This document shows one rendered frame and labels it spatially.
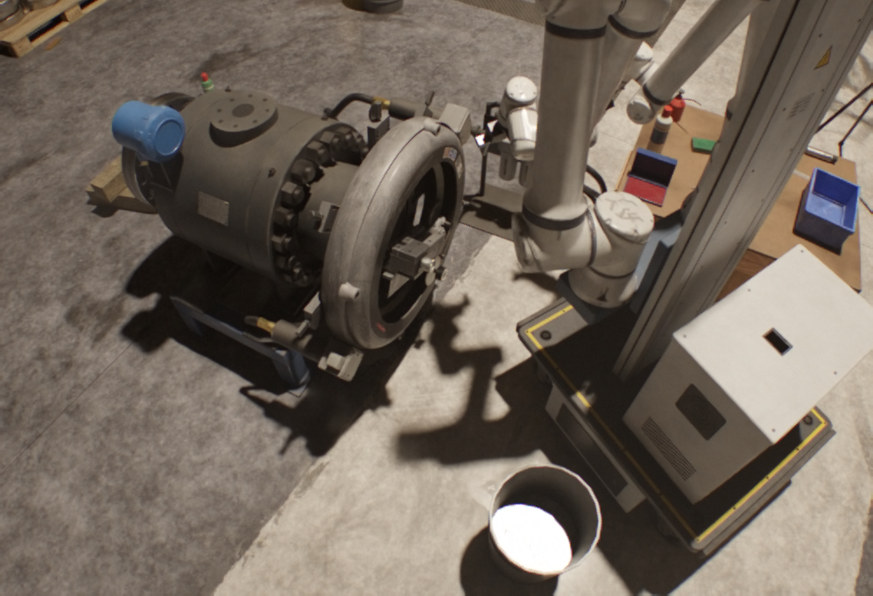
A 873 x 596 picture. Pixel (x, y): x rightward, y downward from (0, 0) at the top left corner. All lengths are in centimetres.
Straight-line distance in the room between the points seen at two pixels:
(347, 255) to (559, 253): 53
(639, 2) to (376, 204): 79
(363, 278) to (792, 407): 109
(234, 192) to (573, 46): 110
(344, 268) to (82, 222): 201
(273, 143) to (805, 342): 156
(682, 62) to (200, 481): 205
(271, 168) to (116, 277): 135
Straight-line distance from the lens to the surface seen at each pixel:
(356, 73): 372
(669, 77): 170
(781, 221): 246
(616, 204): 143
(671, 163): 229
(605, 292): 155
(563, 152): 122
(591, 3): 111
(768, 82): 116
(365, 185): 149
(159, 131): 179
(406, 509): 204
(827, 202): 267
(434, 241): 187
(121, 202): 317
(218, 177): 184
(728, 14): 159
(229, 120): 186
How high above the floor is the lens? 197
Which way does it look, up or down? 52 degrees down
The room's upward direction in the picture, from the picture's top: straight up
